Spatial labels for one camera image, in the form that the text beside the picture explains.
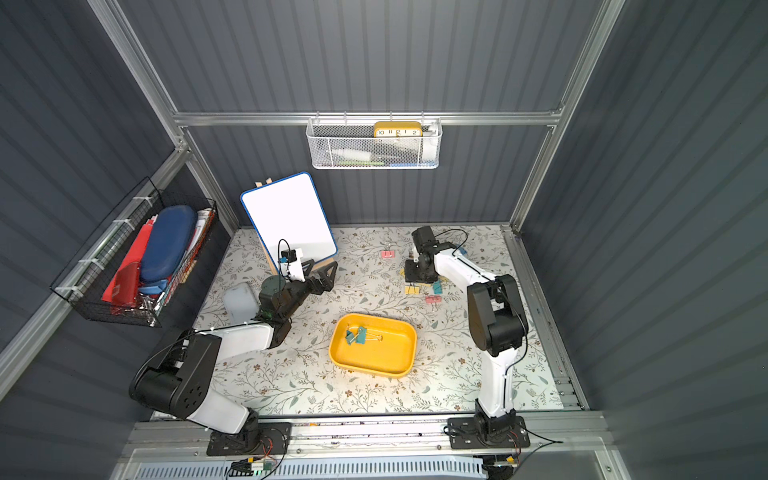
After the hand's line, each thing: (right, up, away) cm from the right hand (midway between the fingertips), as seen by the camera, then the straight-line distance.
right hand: (418, 273), depth 98 cm
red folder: (-68, -1, -33) cm, 76 cm away
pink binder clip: (-10, +7, +14) cm, 18 cm away
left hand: (-27, +4, -13) cm, 30 cm away
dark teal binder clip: (-21, -18, -11) cm, 30 cm away
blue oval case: (-66, +11, -22) cm, 71 cm away
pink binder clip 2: (+4, -8, -1) cm, 10 cm away
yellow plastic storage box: (-9, -22, -9) cm, 25 cm away
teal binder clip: (-18, -19, -9) cm, 28 cm away
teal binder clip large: (+7, -5, +3) cm, 9 cm away
